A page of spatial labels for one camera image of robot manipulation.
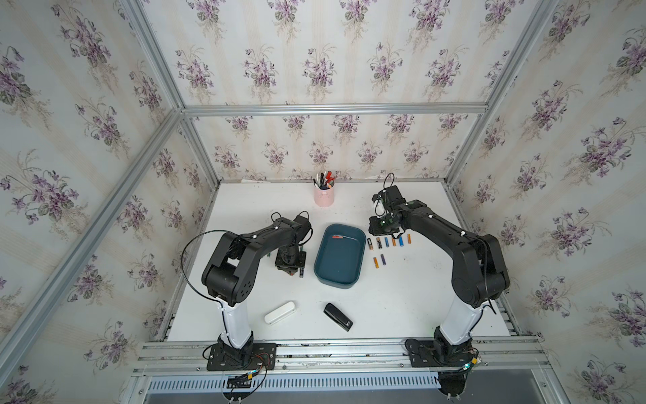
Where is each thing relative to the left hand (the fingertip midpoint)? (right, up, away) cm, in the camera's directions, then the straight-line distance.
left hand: (297, 273), depth 91 cm
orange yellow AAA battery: (+30, +4, +2) cm, 30 cm away
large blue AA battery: (+41, +11, +7) cm, 43 cm away
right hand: (+29, +16, +2) cm, 33 cm away
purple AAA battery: (+32, +5, +2) cm, 33 cm away
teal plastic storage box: (+15, +4, -1) cm, 16 cm away
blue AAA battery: (+35, +11, +7) cm, 37 cm away
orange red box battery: (+15, +12, +8) cm, 21 cm away
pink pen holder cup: (+10, +29, +14) cm, 33 cm away
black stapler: (+14, -10, -13) cm, 22 cm away
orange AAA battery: (+38, +10, +7) cm, 40 cm away
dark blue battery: (+2, +1, -1) cm, 2 cm away
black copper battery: (+32, +11, +7) cm, 34 cm away
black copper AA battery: (+28, +10, +7) cm, 31 cm away
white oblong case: (-4, -9, -13) cm, 16 cm away
